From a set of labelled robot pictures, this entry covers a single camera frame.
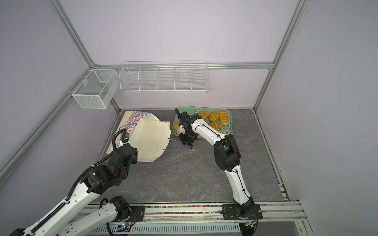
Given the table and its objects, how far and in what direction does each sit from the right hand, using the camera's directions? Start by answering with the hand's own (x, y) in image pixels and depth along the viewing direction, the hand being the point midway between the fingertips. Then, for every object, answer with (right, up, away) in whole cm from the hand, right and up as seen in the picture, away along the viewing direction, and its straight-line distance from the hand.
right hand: (186, 144), depth 93 cm
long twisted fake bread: (-9, +12, +15) cm, 21 cm away
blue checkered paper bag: (-26, +6, +3) cm, 27 cm away
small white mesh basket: (-57, +34, 0) cm, 67 cm away
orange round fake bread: (+20, +19, +18) cm, 32 cm away
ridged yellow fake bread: (+28, +18, +19) cm, 38 cm away
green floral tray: (+5, +24, +27) cm, 36 cm away
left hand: (-27, +1, -22) cm, 35 cm away
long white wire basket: (-15, +45, +5) cm, 47 cm away
